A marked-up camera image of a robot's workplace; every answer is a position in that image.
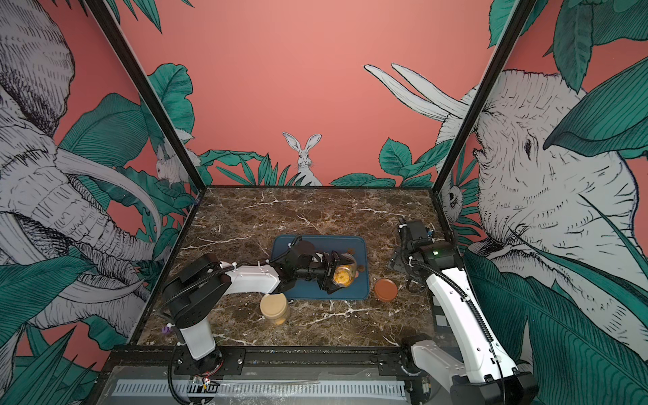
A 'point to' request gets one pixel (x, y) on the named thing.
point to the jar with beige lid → (274, 308)
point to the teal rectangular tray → (308, 289)
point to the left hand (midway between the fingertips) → (354, 269)
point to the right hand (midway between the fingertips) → (405, 261)
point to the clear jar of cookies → (344, 275)
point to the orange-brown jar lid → (386, 290)
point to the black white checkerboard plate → (442, 322)
